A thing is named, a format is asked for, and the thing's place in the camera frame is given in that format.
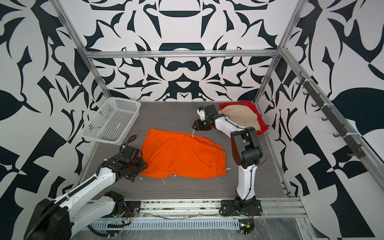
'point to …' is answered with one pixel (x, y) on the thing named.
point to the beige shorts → (242, 115)
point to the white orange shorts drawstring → (192, 135)
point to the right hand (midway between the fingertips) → (196, 125)
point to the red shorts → (263, 127)
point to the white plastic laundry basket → (113, 122)
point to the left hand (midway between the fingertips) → (146, 163)
